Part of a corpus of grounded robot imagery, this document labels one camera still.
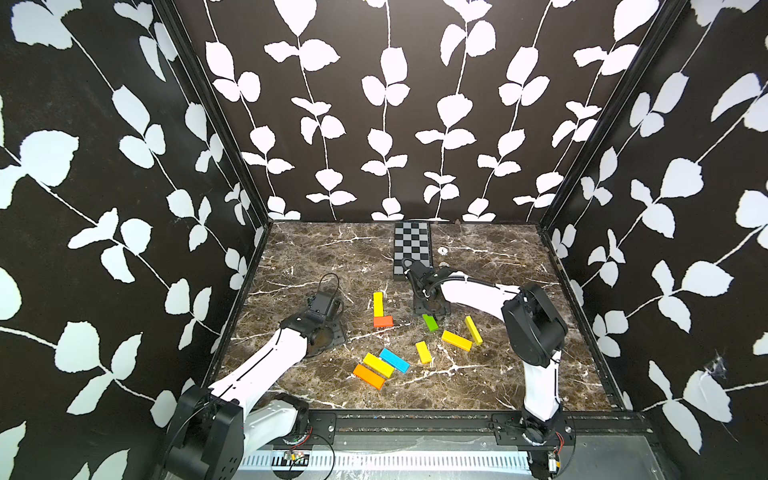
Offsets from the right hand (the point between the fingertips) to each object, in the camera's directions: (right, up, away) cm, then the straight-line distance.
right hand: (423, 306), depth 95 cm
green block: (+2, -5, -2) cm, 6 cm away
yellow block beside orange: (-14, -15, -11) cm, 23 cm away
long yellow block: (+10, -9, -6) cm, 15 cm away
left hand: (-26, -6, -9) cm, 28 cm away
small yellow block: (-1, -12, -8) cm, 14 cm away
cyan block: (-9, -14, -9) cm, 19 cm away
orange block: (-17, -17, -12) cm, 27 cm away
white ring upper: (+9, +18, +16) cm, 26 cm away
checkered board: (-3, +22, +16) cm, 27 cm away
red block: (-13, -5, -1) cm, 14 cm away
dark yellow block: (+15, -6, -5) cm, 17 cm away
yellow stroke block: (-15, 0, +3) cm, 15 cm away
